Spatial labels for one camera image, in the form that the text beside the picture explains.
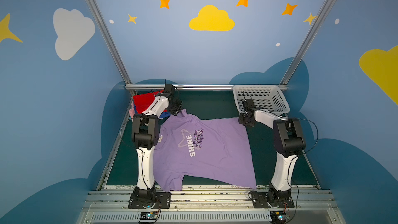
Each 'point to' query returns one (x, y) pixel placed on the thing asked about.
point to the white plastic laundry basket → (269, 97)
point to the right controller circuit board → (278, 217)
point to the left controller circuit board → (148, 215)
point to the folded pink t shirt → (131, 111)
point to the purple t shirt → (216, 150)
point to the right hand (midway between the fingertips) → (243, 119)
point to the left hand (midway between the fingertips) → (185, 107)
